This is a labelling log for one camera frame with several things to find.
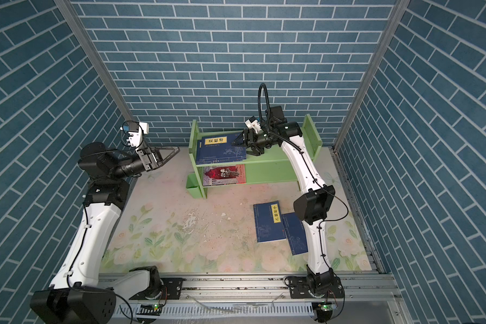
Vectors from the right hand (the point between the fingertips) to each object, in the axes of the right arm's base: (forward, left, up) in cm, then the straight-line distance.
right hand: (235, 145), depth 78 cm
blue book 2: (-17, -15, -32) cm, 39 cm away
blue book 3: (-20, -27, -31) cm, 46 cm away
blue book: (0, +7, -2) cm, 7 cm away
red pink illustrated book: (-1, +6, -18) cm, 19 cm away
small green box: (-1, +24, -29) cm, 38 cm away
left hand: (-17, +14, +12) cm, 25 cm away
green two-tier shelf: (+6, -15, -19) cm, 25 cm away
